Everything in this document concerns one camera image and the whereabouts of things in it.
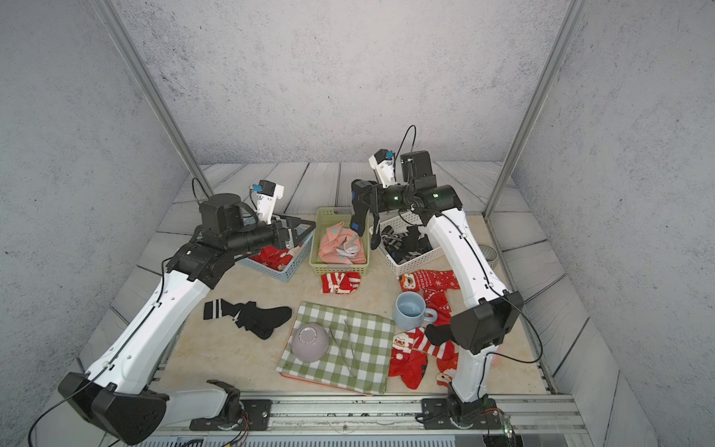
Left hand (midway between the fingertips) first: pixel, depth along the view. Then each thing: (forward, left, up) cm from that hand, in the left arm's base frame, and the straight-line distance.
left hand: (311, 223), depth 66 cm
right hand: (+10, -12, 0) cm, 15 cm away
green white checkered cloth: (-17, -11, -37) cm, 42 cm away
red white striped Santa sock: (-14, -28, -37) cm, 49 cm away
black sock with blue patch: (-6, +21, -37) cm, 44 cm away
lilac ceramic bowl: (-16, +3, -31) cm, 36 cm away
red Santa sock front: (-22, -36, -36) cm, 55 cm away
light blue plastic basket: (+13, +11, -33) cm, 37 cm away
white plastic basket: (+32, -27, -33) cm, 53 cm away
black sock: (-13, -34, -37) cm, 52 cm away
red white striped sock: (+6, -4, -35) cm, 36 cm away
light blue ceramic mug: (-5, -27, -36) cm, 45 cm away
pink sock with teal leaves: (+20, -4, -32) cm, 38 cm away
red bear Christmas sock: (+14, +19, -32) cm, 40 cm away
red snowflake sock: (+5, -36, -36) cm, 51 cm away
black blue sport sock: (+21, -24, -33) cm, 46 cm away
